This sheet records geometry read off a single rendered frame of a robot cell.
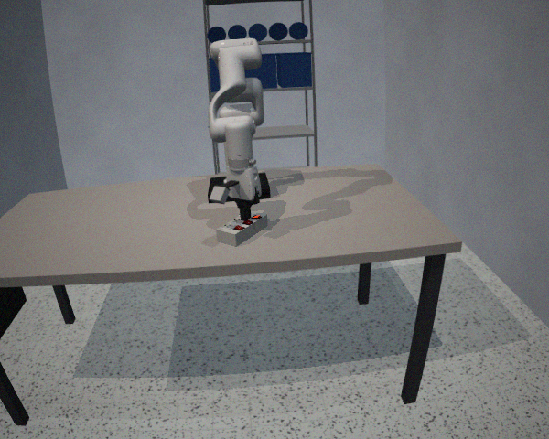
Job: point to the grey power strip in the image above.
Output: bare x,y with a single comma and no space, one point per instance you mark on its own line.
245,229

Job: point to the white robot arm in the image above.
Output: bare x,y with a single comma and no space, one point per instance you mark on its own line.
234,56

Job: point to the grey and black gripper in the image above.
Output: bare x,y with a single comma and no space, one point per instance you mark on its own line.
246,190

